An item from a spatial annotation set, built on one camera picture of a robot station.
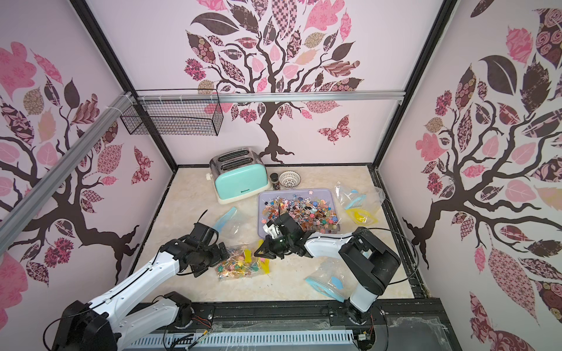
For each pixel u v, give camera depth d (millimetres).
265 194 1063
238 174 940
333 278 805
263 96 927
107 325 403
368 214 898
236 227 896
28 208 523
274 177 1031
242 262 834
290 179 1101
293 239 685
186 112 947
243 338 699
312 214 972
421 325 725
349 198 1035
